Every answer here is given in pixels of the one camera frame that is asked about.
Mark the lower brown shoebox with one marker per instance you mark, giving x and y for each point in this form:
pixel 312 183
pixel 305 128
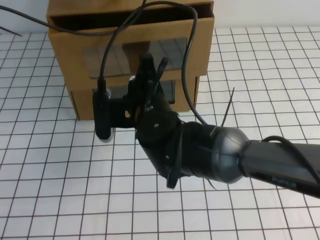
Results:
pixel 171 85

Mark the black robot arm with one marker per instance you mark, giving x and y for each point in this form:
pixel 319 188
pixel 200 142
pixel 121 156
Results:
pixel 179 149

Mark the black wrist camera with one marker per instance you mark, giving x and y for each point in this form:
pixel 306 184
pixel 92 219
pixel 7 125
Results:
pixel 108 113

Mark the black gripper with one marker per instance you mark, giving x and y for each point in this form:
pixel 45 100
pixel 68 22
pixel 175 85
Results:
pixel 157 125

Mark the brown shoebox drawer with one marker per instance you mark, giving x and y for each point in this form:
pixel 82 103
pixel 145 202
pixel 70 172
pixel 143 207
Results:
pixel 159 32

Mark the upper brown shoebox shell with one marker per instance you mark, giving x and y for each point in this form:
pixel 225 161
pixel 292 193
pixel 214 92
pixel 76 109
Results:
pixel 81 7

